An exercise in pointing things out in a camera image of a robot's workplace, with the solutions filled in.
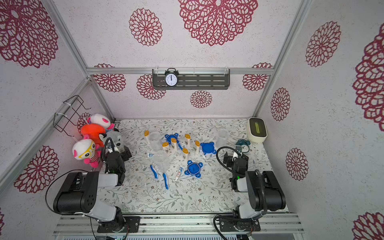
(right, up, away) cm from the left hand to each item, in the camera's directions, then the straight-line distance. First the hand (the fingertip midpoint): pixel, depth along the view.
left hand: (118, 149), depth 92 cm
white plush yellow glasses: (-11, +1, -12) cm, 17 cm away
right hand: (+72, -1, 0) cm, 72 cm away
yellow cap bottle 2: (+29, +2, 0) cm, 29 cm away
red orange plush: (-13, +11, -5) cm, 18 cm away
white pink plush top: (-13, +19, +2) cm, 23 cm away
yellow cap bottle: (+15, +10, +5) cm, 19 cm away
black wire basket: (-18, +19, -17) cm, 31 cm away
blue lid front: (+46, -12, +1) cm, 48 cm away
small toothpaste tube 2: (+52, -3, +7) cm, 53 cm away
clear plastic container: (+25, +5, -6) cm, 26 cm away
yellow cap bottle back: (+43, +7, +4) cm, 43 cm away
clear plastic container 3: (+68, +9, +17) cm, 71 cm away
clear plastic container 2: (+27, -6, 0) cm, 27 cm away
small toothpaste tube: (+19, -4, +6) cm, 20 cm away
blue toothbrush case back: (+36, +4, +11) cm, 37 cm away
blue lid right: (+57, 0, +11) cm, 58 cm away
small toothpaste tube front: (+39, -12, +2) cm, 41 cm away
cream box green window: (+92, +12, +14) cm, 94 cm away
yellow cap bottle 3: (+41, -1, -3) cm, 41 cm away
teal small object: (+79, +4, +5) cm, 79 cm away
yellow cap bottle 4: (+49, 0, +4) cm, 49 cm away
